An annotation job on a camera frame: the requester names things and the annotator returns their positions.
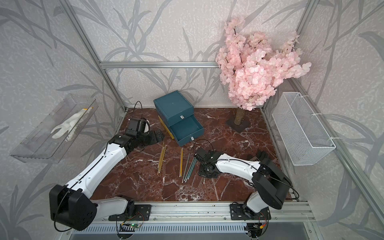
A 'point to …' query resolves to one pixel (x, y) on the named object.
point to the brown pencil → (160, 158)
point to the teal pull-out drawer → (188, 128)
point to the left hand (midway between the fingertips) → (159, 137)
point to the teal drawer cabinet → (173, 107)
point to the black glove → (263, 156)
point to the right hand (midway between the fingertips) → (201, 174)
